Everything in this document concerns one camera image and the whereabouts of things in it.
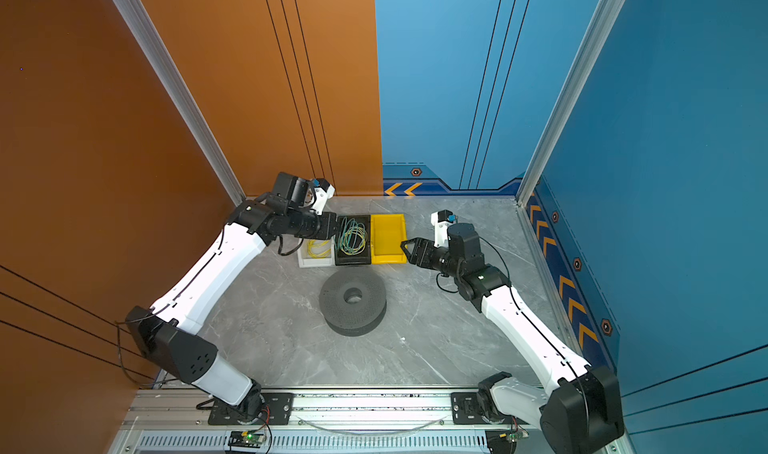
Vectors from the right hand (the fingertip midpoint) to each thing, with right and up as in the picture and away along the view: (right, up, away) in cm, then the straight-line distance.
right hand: (406, 247), depth 77 cm
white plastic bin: (-29, -4, +24) cm, 38 cm away
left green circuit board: (-38, -45, -6) cm, 60 cm away
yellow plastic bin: (-6, +3, +31) cm, 31 cm away
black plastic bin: (-13, -5, +20) cm, 25 cm away
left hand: (-17, +6, 0) cm, 18 cm away
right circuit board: (+25, -44, -7) cm, 51 cm away
